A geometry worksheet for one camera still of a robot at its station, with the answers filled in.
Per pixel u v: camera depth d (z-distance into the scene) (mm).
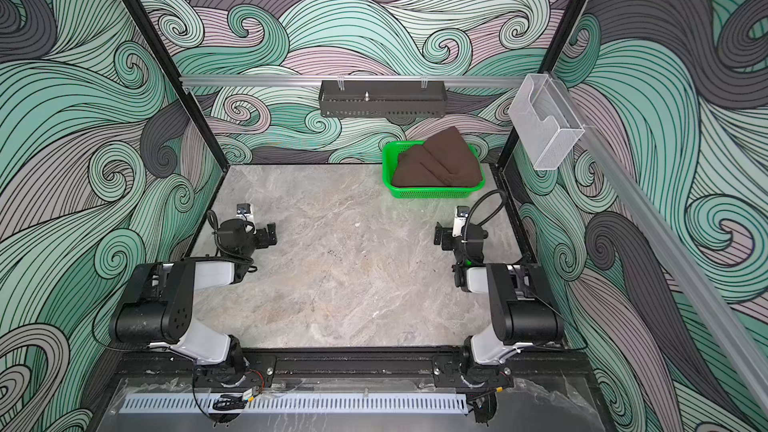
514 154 1165
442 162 1069
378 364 781
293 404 698
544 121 778
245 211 828
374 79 937
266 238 873
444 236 849
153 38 835
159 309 461
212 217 743
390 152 1153
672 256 515
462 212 812
